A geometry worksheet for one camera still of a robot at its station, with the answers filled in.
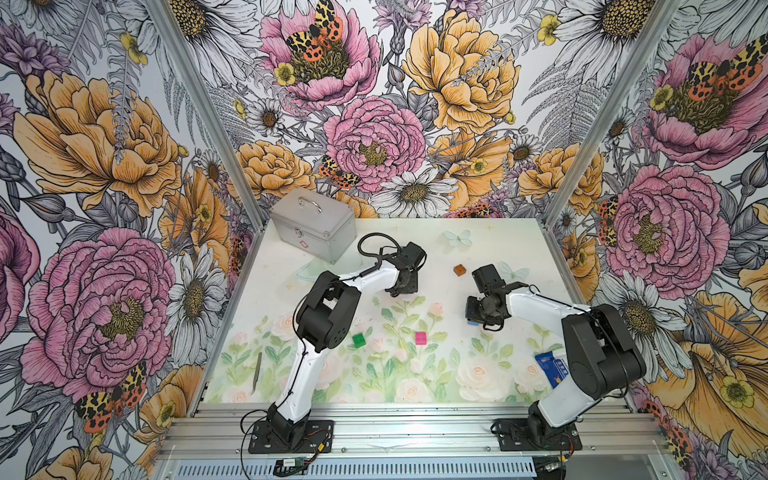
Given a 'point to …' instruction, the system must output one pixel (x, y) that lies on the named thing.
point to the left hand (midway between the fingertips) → (403, 292)
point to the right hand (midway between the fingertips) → (472, 321)
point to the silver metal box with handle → (315, 221)
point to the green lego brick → (359, 340)
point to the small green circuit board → (292, 462)
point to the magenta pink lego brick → (421, 338)
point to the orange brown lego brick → (459, 270)
